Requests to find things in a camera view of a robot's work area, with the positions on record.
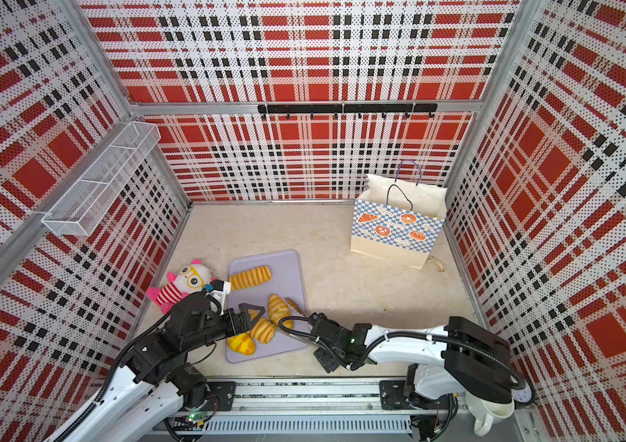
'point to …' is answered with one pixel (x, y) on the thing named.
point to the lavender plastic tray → (273, 281)
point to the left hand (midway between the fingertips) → (256, 320)
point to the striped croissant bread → (278, 309)
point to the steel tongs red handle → (296, 307)
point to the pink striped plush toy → (192, 277)
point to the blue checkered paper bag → (399, 220)
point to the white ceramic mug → (486, 412)
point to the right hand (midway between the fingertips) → (331, 351)
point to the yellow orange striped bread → (243, 343)
